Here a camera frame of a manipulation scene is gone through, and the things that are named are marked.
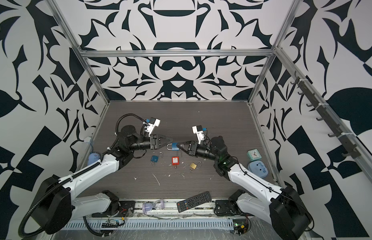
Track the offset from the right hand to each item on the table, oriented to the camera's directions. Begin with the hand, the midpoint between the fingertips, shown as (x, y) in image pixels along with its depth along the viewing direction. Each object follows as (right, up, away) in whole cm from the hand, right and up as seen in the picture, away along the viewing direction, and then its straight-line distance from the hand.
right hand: (178, 146), depth 68 cm
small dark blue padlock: (-15, -11, +22) cm, 28 cm away
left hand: (-2, +4, 0) cm, 4 cm away
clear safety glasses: (-10, -30, +7) cm, 32 cm away
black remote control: (+7, -29, +7) cm, 31 cm away
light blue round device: (+43, -15, +15) cm, 48 cm away
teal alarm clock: (+44, -9, +23) cm, 51 cm away
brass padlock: (+8, -15, +20) cm, 26 cm away
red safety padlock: (-3, -13, +21) cm, 25 cm away
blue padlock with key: (-2, -1, +2) cm, 3 cm away
